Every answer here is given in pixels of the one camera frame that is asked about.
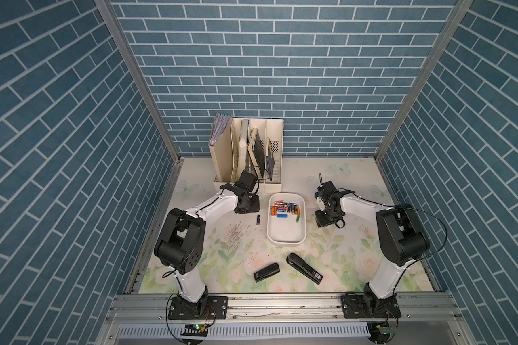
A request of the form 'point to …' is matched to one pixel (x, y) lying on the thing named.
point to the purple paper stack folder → (220, 122)
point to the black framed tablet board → (257, 150)
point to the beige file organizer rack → (230, 155)
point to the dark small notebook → (270, 159)
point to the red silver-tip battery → (278, 201)
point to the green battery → (297, 219)
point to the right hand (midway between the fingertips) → (324, 221)
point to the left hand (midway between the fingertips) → (259, 208)
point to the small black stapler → (270, 271)
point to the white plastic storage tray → (287, 231)
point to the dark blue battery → (258, 220)
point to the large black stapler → (301, 266)
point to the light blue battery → (282, 215)
